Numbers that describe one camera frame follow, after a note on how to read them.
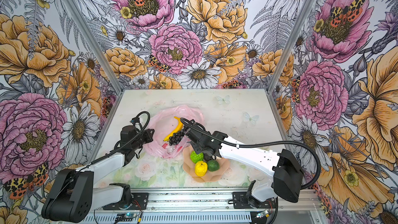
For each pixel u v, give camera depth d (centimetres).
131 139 64
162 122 94
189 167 83
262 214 72
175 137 92
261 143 47
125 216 71
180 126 99
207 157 83
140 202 73
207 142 57
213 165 80
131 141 63
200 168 78
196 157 81
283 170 41
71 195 42
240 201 73
